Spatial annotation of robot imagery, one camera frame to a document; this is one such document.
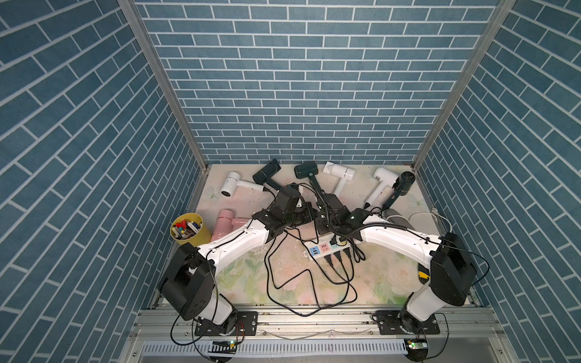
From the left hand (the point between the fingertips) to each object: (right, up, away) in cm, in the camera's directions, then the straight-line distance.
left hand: (324, 214), depth 81 cm
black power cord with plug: (+2, -20, +6) cm, 21 cm away
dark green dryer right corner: (+39, +10, +24) cm, 47 cm away
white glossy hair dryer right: (+34, +14, +29) cm, 47 cm away
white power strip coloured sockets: (+2, -13, +8) cm, 16 cm away
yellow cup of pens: (-52, -6, +5) cm, 52 cm away
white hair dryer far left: (-42, +12, +27) cm, 52 cm away
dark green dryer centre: (-4, +18, +28) cm, 34 cm away
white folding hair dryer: (+12, +17, +33) cm, 39 cm away
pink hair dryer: (-40, -5, +12) cm, 42 cm away
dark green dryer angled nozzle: (-27, +15, +28) cm, 42 cm away
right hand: (-1, -3, +5) cm, 6 cm away
